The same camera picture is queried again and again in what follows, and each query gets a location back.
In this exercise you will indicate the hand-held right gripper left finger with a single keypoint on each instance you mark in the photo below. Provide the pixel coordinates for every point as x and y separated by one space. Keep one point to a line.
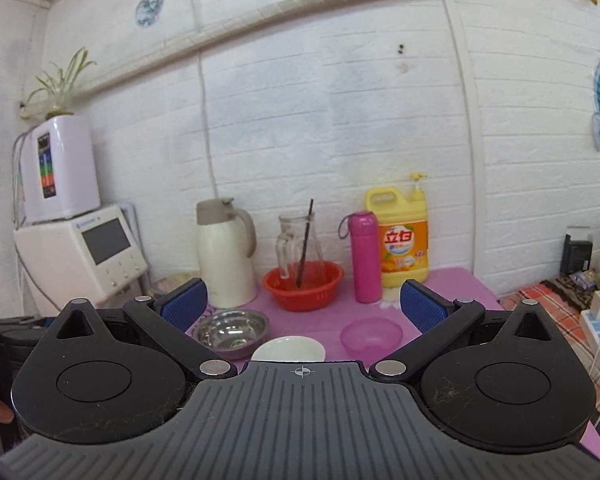
187 302

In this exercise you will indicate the white water purifier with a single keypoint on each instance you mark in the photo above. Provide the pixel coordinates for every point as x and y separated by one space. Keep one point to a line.
70 170

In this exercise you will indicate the pink thermos bottle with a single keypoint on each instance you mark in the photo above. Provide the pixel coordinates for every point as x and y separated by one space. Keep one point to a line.
365 260

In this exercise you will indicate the green potted plant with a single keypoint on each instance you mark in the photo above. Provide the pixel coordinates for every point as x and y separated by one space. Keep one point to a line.
55 95

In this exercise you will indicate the leopard print cloth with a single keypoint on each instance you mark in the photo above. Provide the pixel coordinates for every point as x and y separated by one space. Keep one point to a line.
555 284

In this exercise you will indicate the orange plaid blanket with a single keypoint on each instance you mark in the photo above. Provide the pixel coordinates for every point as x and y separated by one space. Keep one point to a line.
572 320

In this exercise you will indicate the red bowl with white inside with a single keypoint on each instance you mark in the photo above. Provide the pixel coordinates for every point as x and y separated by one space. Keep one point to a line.
287 351

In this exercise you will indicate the yellow detergent bottle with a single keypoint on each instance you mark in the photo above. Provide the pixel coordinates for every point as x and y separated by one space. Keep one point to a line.
405 250

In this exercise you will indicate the cream thermal carafe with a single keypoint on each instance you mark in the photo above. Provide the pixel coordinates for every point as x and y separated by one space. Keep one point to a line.
225 260

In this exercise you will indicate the purple plastic bowl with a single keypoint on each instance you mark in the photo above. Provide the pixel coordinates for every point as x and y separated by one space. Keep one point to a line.
370 337

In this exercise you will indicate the stainless steel bowl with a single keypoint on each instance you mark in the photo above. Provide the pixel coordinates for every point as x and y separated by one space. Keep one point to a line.
232 332

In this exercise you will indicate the white appliance with screen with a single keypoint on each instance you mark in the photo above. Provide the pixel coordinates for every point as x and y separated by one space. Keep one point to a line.
55 260

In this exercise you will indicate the red plastic basket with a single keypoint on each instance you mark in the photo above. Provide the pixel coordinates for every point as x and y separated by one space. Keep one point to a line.
320 290

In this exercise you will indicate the round blue wall sticker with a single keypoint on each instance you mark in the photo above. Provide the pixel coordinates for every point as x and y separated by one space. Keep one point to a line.
149 11

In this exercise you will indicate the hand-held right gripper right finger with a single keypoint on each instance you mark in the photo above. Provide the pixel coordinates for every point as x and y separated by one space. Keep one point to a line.
420 305

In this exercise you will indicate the pink floral tablecloth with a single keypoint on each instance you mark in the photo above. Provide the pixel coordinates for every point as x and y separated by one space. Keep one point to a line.
330 322

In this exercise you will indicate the glass pitcher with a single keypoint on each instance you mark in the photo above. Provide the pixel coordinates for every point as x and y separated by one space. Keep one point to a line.
290 240

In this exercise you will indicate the black box device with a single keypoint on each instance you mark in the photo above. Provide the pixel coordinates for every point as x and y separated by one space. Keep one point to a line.
577 255

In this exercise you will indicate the dark stirring stick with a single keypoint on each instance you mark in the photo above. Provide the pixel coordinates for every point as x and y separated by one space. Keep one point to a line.
306 240

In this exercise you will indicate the white vertical pipe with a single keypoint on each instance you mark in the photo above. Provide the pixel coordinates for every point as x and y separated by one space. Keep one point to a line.
467 135

